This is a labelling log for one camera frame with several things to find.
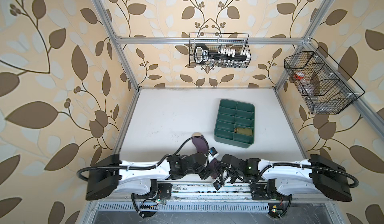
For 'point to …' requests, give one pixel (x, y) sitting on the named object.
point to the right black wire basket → (326, 88)
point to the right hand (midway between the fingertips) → (219, 168)
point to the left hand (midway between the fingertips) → (215, 165)
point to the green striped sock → (244, 131)
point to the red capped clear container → (299, 75)
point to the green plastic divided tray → (235, 125)
